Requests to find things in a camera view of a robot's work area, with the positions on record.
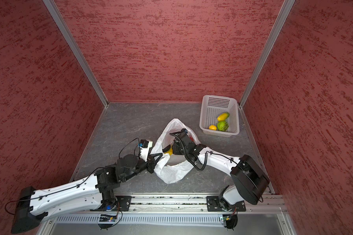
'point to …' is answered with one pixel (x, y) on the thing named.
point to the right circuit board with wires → (230, 220)
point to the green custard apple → (222, 126)
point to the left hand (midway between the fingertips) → (161, 158)
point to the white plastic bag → (170, 168)
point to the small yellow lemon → (213, 128)
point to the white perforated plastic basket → (213, 105)
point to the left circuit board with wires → (105, 221)
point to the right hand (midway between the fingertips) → (175, 150)
